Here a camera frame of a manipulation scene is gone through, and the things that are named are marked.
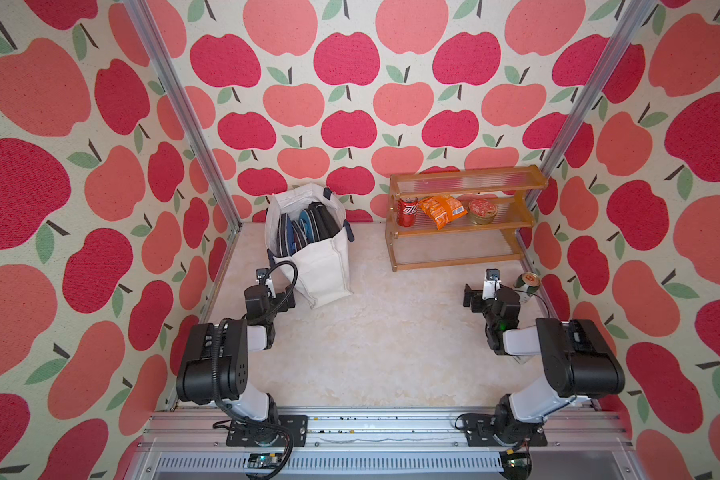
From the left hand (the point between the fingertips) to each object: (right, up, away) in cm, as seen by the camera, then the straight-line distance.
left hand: (277, 289), depth 95 cm
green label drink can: (+80, +4, -4) cm, 80 cm away
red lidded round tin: (+68, +25, +3) cm, 73 cm away
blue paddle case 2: (+9, +21, +3) cm, 23 cm away
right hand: (+68, 0, -1) cm, 68 cm away
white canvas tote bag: (+15, +8, -8) cm, 19 cm away
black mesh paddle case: (+15, +21, +4) cm, 26 cm away
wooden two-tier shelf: (+69, +16, +26) cm, 76 cm away
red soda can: (+41, +25, -2) cm, 48 cm away
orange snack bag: (+54, +26, +3) cm, 61 cm away
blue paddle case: (+4, +17, -7) cm, 19 cm away
